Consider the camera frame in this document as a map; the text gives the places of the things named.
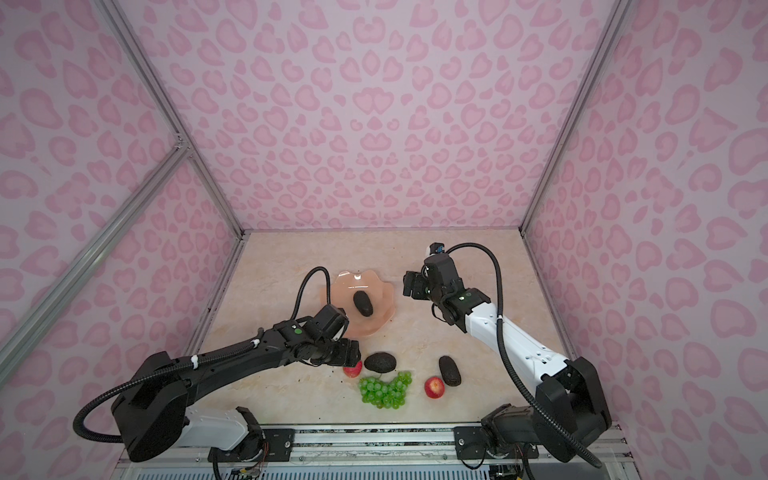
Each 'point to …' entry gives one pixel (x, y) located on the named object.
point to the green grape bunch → (383, 394)
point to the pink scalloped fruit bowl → (379, 291)
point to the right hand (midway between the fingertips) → (417, 276)
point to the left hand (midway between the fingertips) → (352, 352)
